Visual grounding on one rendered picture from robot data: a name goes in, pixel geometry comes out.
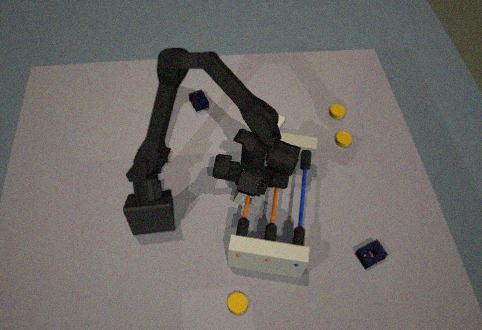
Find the beige rectangular block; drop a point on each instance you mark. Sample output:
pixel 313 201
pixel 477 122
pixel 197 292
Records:
pixel 281 121

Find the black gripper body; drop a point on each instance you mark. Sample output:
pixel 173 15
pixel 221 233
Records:
pixel 223 170

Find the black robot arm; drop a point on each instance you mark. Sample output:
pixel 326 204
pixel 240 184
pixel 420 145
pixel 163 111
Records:
pixel 261 118

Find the yellow short cylinder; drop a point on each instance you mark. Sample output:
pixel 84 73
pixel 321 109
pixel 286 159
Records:
pixel 237 303
pixel 337 111
pixel 343 139

